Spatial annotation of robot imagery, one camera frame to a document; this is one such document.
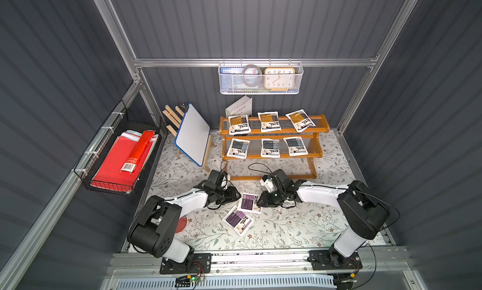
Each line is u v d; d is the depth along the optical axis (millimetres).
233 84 857
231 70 885
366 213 474
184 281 722
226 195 799
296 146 912
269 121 827
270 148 912
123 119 795
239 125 805
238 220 832
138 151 723
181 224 821
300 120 821
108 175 669
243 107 991
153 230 440
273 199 781
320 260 730
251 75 889
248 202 892
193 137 1027
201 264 752
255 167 825
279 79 882
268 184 841
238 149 908
